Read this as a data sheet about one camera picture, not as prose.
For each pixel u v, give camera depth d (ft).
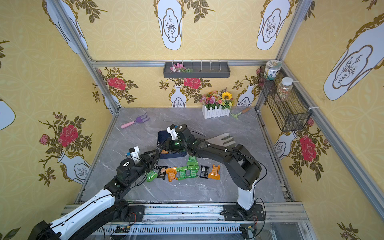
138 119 3.79
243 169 1.56
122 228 2.39
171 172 2.88
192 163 2.99
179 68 2.88
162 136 3.39
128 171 1.96
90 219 1.69
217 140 3.30
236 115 3.83
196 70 3.01
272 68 2.76
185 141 2.22
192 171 2.84
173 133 2.60
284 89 2.35
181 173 2.81
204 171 2.86
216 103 3.45
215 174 2.83
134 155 2.44
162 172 2.86
